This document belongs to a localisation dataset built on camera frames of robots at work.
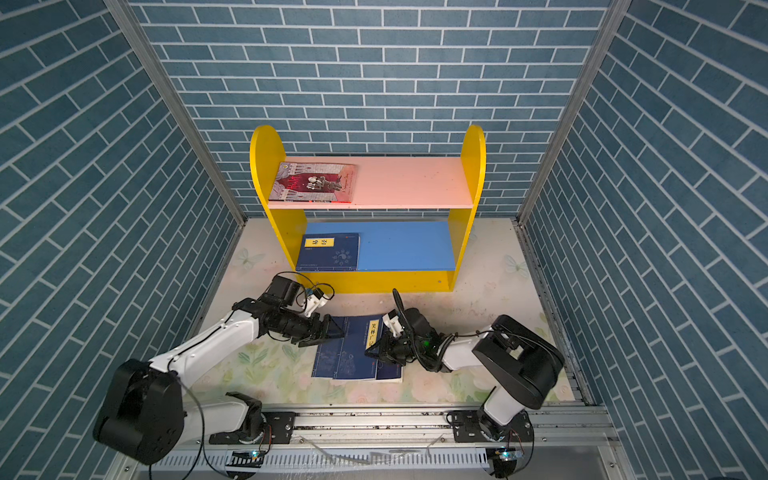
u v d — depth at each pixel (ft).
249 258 3.56
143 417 1.35
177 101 2.84
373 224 4.19
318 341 2.33
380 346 2.57
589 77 2.68
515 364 1.51
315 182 2.37
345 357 2.72
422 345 2.28
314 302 2.58
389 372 2.53
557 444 2.45
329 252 3.01
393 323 2.74
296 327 2.36
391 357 2.47
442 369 2.18
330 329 2.40
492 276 3.41
